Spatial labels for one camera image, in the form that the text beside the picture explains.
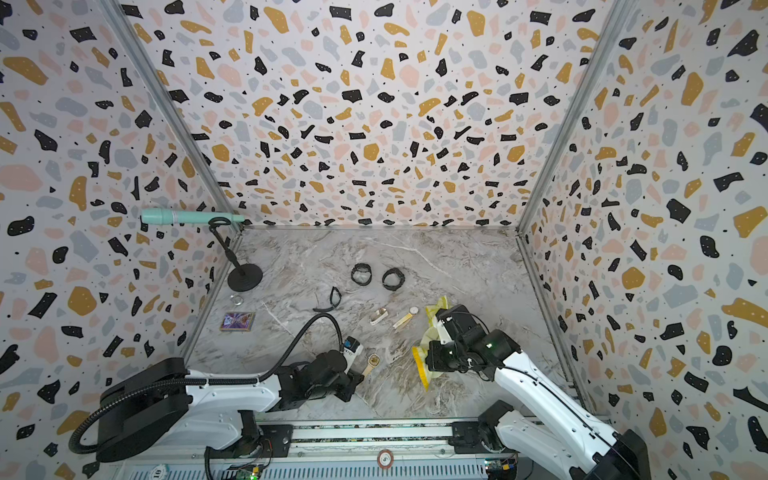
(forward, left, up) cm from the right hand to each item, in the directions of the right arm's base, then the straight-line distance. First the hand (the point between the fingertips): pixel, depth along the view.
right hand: (430, 360), depth 76 cm
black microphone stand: (+30, +63, -7) cm, 70 cm away
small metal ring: (+21, +63, -5) cm, 66 cm away
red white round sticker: (-20, +11, -11) cm, 25 cm away
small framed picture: (+14, +59, -7) cm, 61 cm away
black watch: (+20, +35, -10) cm, 41 cm away
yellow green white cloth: (+12, -1, -10) cm, 15 cm away
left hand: (-2, +16, -9) cm, 18 cm away
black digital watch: (+35, +10, -8) cm, 37 cm away
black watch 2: (+35, +23, -9) cm, 43 cm away
